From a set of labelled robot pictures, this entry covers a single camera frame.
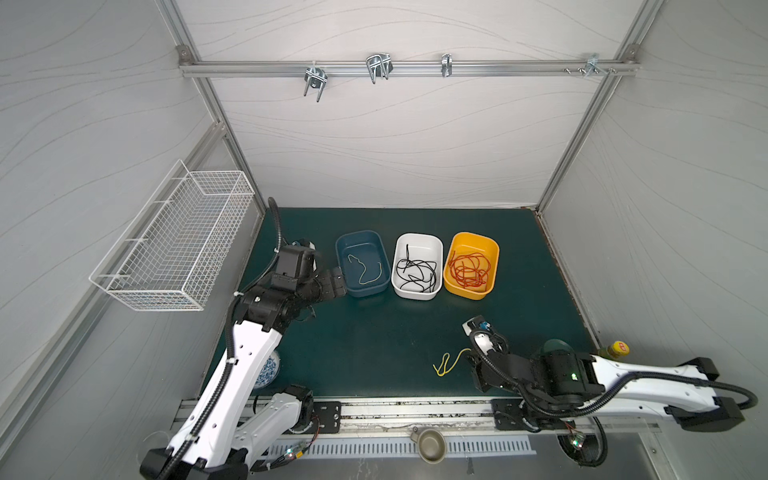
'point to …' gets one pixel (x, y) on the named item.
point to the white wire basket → (170, 260)
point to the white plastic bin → (422, 246)
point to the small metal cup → (432, 445)
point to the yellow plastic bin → (466, 243)
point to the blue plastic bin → (364, 259)
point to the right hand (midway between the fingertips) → (467, 348)
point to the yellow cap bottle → (618, 349)
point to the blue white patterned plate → (270, 371)
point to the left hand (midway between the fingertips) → (333, 275)
